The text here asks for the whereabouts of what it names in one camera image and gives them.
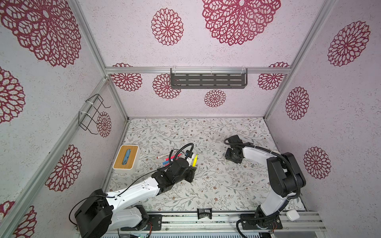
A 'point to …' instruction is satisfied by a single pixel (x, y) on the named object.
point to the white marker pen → (160, 156)
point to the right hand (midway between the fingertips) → (228, 155)
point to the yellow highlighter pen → (194, 161)
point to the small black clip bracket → (204, 212)
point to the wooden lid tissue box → (128, 159)
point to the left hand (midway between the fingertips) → (194, 170)
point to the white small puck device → (292, 214)
